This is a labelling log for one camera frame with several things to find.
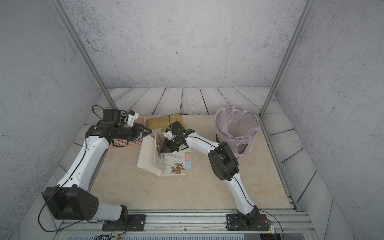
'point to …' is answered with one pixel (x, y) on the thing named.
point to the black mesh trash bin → (236, 126)
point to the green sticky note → (187, 149)
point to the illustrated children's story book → (151, 159)
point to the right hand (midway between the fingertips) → (159, 152)
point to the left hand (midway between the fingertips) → (151, 132)
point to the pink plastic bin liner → (237, 127)
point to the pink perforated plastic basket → (124, 142)
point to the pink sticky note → (188, 157)
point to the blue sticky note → (188, 164)
